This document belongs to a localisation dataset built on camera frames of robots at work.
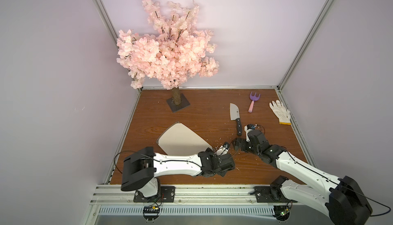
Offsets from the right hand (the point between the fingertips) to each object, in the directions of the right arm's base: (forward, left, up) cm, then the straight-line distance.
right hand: (239, 139), depth 84 cm
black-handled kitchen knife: (+23, -1, -9) cm, 25 cm away
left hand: (-11, +11, -2) cm, 16 cm away
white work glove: (+23, -34, -8) cm, 42 cm away
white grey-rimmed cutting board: (+3, +36, -9) cm, 37 cm away
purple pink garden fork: (+37, -17, -8) cm, 42 cm away
